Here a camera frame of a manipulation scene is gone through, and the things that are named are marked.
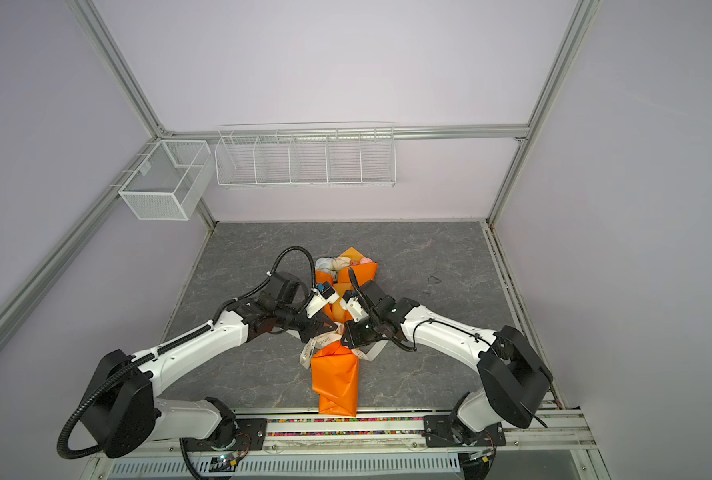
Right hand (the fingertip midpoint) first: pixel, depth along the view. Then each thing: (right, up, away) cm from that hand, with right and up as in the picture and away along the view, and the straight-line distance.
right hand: (342, 344), depth 80 cm
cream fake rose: (-2, +21, +22) cm, 31 cm away
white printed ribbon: (-5, +1, +1) cm, 5 cm away
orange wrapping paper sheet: (-2, -5, -1) cm, 6 cm away
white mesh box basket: (-60, +49, +19) cm, 79 cm away
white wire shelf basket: (-14, +57, +19) cm, 62 cm away
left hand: (-2, +4, -1) cm, 5 cm away
